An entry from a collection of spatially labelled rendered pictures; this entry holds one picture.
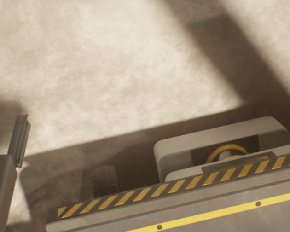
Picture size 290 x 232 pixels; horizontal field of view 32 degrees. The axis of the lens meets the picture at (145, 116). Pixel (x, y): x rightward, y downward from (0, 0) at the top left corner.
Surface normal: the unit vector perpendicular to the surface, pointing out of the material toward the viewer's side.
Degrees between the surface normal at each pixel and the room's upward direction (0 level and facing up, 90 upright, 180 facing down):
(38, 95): 0
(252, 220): 0
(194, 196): 0
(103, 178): 71
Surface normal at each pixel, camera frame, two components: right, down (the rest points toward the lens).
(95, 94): 0.11, 0.33
